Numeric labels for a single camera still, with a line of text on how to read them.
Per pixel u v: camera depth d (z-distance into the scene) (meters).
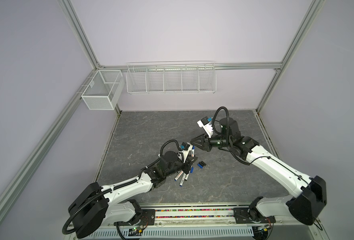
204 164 0.91
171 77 0.97
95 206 0.41
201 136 0.65
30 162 0.52
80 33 0.77
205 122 0.64
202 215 0.76
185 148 0.66
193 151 0.72
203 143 0.63
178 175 0.87
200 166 0.91
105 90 1.02
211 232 1.58
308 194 0.39
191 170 0.91
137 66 0.95
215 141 0.63
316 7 0.70
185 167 0.68
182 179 0.85
